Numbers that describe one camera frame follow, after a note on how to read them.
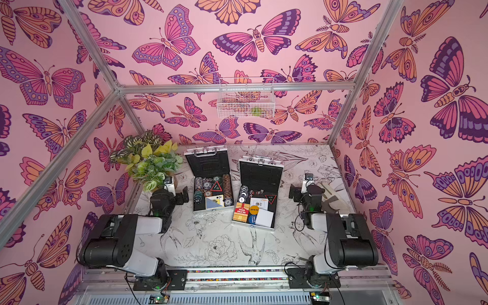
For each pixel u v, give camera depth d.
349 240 0.45
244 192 0.95
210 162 0.95
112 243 0.46
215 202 0.92
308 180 0.79
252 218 0.88
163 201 0.73
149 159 0.79
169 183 0.81
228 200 0.94
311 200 0.71
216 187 1.00
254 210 0.90
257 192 0.97
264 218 0.88
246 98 0.96
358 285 0.73
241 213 0.88
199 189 0.97
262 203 0.92
